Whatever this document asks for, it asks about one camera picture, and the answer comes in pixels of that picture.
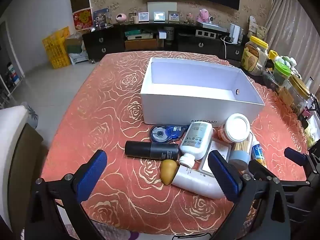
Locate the black cylindrical bottle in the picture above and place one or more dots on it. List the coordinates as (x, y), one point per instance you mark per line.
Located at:
(150, 150)

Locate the silver flat media player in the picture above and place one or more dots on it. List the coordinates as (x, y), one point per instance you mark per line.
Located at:
(212, 26)

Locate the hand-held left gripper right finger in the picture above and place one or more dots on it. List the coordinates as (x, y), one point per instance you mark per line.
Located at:
(222, 175)

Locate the blue correction tape dispenser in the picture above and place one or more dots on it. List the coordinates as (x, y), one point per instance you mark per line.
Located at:
(162, 133)

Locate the large yellow-lid plastic jar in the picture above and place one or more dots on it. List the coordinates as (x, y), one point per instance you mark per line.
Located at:
(253, 55)

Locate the white router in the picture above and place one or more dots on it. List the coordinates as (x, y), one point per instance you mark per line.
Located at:
(235, 32)

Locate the pink round ornament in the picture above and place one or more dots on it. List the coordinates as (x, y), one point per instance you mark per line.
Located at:
(121, 18)

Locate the gold-lid plastic jar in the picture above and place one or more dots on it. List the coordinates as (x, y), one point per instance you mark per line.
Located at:
(297, 92)

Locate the orange rose-patterned tablecloth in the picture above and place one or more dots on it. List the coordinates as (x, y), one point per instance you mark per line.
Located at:
(112, 105)

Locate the blue printed box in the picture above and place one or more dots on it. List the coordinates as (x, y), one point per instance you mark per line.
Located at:
(101, 17)

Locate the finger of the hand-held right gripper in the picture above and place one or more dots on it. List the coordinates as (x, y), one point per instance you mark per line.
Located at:
(296, 156)
(258, 170)

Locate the white security camera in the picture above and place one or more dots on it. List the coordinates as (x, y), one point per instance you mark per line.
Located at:
(212, 19)

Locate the white sofa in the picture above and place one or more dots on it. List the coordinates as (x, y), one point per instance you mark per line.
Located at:
(10, 142)

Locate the green-lid jar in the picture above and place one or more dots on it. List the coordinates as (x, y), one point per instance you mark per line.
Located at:
(281, 72)

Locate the yellow egg-shaped sponge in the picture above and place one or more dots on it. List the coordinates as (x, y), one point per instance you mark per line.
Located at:
(168, 172)

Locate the beige curtain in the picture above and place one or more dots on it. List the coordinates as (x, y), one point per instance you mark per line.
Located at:
(290, 25)

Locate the black tv cabinet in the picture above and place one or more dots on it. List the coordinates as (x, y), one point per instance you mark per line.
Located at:
(107, 45)

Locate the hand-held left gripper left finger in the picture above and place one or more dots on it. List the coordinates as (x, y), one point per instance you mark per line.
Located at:
(92, 172)

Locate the white photo frame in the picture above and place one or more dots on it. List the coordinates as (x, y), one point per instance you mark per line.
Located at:
(143, 16)

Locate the yellow plastic crate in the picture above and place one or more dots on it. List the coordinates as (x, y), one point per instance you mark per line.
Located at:
(56, 50)

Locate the photo frame with figures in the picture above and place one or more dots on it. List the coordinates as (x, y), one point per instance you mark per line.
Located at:
(173, 16)

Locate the silver photo frame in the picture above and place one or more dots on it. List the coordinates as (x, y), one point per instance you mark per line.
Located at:
(159, 16)

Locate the pink plush toy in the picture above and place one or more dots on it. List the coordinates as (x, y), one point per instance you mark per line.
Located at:
(203, 15)

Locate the white cardboard box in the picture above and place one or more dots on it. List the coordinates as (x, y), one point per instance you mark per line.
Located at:
(175, 110)

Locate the toothpick holder blue base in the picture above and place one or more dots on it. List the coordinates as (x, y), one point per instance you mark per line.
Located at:
(241, 150)

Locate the white labelled lotion bottle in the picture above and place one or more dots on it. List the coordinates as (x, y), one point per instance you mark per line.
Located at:
(197, 140)

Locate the orange pill bottle white lid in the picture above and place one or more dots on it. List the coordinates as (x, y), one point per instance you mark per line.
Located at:
(237, 127)

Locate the white cup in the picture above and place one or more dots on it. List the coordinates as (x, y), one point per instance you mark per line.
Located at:
(135, 19)

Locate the plain white cylindrical bottle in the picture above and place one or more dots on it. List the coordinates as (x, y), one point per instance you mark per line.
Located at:
(195, 182)

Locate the metal storage shelf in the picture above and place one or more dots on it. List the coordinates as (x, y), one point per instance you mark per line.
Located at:
(10, 77)

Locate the red wall poster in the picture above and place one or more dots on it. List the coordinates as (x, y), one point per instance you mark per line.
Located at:
(82, 18)

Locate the small white spray bottle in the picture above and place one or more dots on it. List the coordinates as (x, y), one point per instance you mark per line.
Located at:
(257, 152)

